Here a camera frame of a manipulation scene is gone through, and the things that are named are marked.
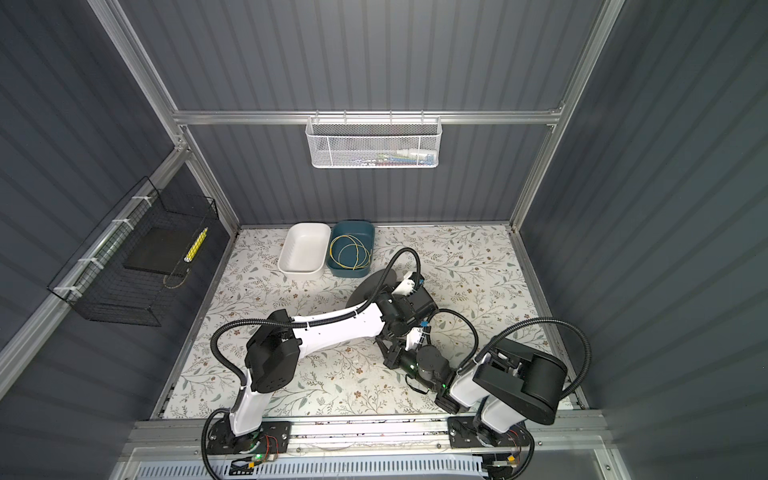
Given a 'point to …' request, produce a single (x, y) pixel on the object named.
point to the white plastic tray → (305, 251)
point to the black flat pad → (165, 250)
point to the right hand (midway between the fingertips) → (377, 343)
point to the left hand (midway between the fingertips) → (381, 288)
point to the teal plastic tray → (364, 231)
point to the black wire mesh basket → (123, 270)
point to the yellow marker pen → (196, 246)
